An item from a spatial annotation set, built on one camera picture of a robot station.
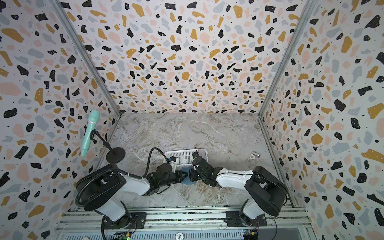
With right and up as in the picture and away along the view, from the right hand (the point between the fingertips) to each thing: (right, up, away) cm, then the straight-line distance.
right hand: (188, 170), depth 86 cm
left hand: (+2, -2, -1) cm, 2 cm away
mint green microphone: (-46, +30, -12) cm, 56 cm away
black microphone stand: (-47, +7, +9) cm, 49 cm away
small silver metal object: (+42, +7, +13) cm, 45 cm away
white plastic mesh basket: (-2, +8, -2) cm, 8 cm away
